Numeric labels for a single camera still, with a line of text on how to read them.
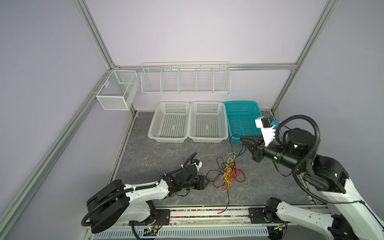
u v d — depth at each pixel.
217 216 0.75
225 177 0.77
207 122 1.12
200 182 0.71
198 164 0.77
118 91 0.99
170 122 1.12
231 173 0.81
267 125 0.43
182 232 1.57
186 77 0.99
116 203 0.42
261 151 0.47
